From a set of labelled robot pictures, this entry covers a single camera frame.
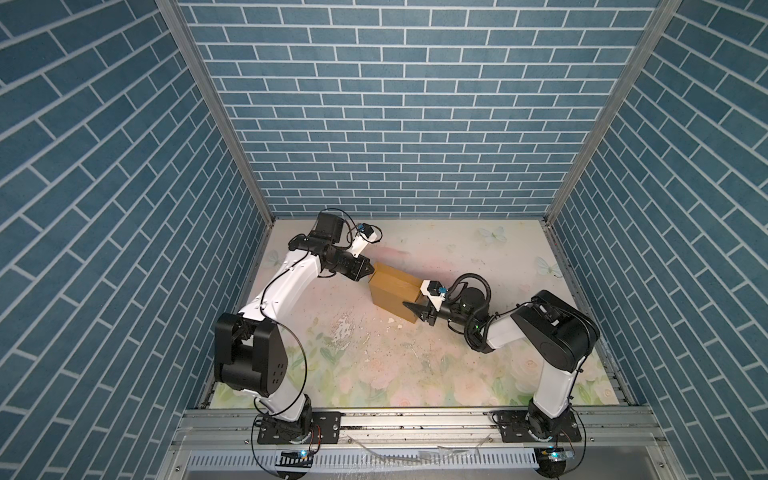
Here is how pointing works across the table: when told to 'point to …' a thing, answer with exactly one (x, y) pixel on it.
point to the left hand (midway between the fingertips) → (371, 268)
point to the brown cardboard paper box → (390, 289)
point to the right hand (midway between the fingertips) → (407, 292)
